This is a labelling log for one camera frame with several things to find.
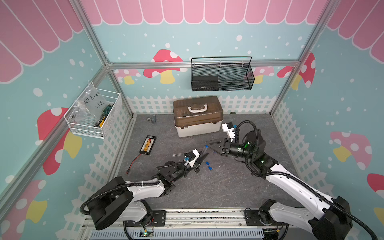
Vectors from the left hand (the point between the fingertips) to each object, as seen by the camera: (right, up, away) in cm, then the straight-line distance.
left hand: (207, 153), depth 73 cm
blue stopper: (+2, -10, +21) cm, 24 cm away
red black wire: (-48, -14, +19) cm, 53 cm away
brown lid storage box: (-4, +20, +20) cm, 28 cm away
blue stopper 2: (+3, -12, +19) cm, 23 cm away
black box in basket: (0, +40, +17) cm, 43 cm away
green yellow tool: (-51, +19, 0) cm, 54 cm away
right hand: (-1, +4, -9) cm, 10 cm away
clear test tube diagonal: (-2, +2, -7) cm, 8 cm away
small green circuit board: (-30, -39, -1) cm, 49 cm away
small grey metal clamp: (-39, +20, +43) cm, 61 cm away
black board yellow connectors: (-38, +1, +27) cm, 47 cm away
